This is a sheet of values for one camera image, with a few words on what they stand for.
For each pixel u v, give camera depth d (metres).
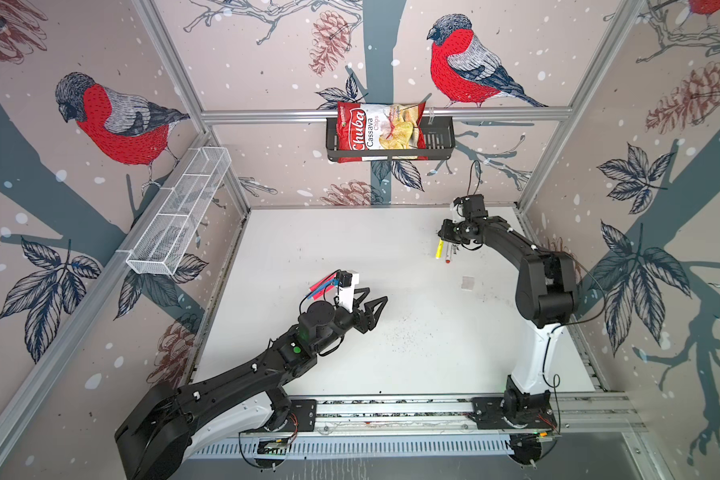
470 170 1.14
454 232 0.89
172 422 0.40
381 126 0.88
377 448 0.70
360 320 0.65
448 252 1.07
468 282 0.98
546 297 0.54
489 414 0.73
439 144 0.95
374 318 0.68
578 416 0.75
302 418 0.73
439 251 1.00
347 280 0.65
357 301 0.76
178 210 0.79
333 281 0.64
